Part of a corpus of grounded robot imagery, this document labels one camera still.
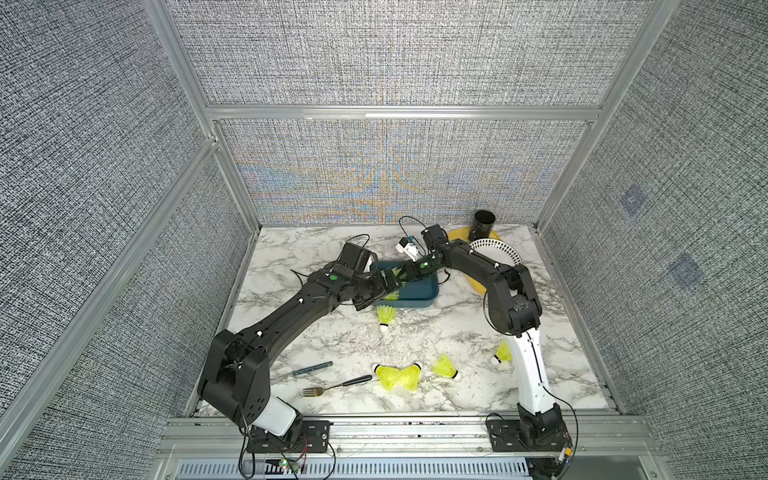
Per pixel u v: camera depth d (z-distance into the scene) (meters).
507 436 0.73
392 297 0.95
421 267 0.90
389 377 0.82
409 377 0.81
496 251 1.09
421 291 0.96
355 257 0.64
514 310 0.61
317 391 0.79
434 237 0.87
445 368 0.82
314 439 0.73
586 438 0.75
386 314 0.92
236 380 0.43
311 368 0.84
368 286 0.72
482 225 1.10
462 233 1.20
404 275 0.97
